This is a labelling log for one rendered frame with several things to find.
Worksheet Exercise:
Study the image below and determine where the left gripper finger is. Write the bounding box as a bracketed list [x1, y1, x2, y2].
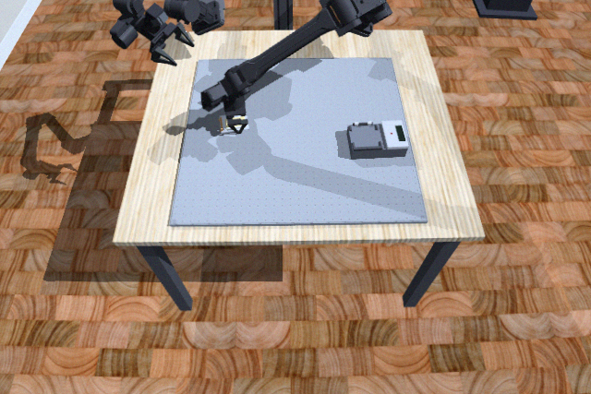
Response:
[228, 119, 248, 134]

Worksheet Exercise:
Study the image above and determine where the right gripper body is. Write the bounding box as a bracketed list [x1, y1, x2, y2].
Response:
[150, 22, 180, 61]

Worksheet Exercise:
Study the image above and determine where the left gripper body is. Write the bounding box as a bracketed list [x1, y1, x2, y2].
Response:
[225, 95, 247, 125]

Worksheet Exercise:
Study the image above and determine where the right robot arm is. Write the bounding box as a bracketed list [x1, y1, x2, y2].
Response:
[110, 0, 221, 49]

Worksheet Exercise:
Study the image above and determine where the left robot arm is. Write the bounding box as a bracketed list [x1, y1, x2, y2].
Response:
[200, 0, 392, 112]

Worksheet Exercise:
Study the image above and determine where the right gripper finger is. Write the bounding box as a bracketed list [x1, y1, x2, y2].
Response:
[152, 46, 177, 66]
[175, 23, 195, 48]

